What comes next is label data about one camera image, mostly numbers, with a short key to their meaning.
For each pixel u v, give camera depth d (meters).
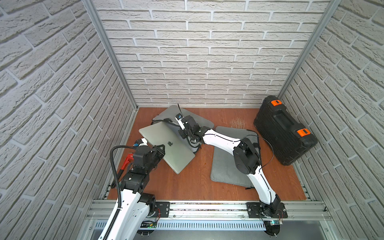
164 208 0.74
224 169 0.84
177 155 0.90
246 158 0.56
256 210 0.74
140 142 0.67
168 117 0.92
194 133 0.72
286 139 0.80
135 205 0.49
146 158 0.55
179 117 0.81
